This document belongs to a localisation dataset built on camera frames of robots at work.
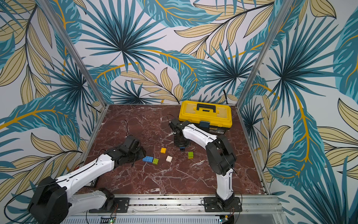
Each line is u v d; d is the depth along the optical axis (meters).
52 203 0.39
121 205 0.74
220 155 0.50
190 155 0.88
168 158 0.88
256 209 0.74
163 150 0.93
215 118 0.90
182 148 0.92
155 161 0.88
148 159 0.88
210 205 0.73
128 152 0.63
